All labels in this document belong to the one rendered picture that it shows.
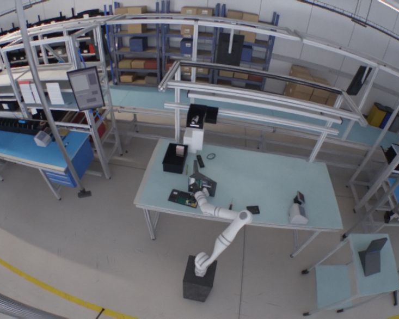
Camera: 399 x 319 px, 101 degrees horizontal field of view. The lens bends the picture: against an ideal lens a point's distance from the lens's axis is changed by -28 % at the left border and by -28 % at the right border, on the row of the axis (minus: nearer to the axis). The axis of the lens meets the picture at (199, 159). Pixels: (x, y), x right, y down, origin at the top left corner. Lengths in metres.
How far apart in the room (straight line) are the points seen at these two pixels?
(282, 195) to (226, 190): 0.55
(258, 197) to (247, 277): 1.12
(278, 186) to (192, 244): 1.31
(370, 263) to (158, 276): 2.22
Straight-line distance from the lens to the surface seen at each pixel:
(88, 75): 2.22
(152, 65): 5.51
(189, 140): 2.29
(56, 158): 2.86
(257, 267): 2.92
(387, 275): 2.39
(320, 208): 2.34
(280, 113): 3.52
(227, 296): 2.74
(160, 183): 2.13
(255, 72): 2.00
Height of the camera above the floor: 2.66
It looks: 45 degrees down
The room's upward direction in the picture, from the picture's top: 5 degrees clockwise
